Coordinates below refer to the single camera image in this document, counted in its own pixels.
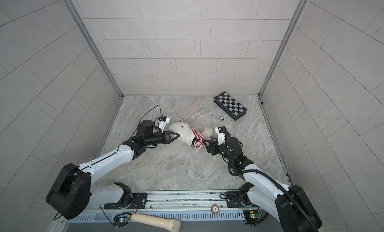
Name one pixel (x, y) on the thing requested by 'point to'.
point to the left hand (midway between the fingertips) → (182, 135)
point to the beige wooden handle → (171, 225)
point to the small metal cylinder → (221, 117)
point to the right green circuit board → (251, 216)
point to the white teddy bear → (192, 137)
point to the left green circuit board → (121, 220)
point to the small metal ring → (211, 112)
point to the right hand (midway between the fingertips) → (206, 141)
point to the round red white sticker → (215, 209)
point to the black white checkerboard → (229, 105)
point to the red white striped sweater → (198, 141)
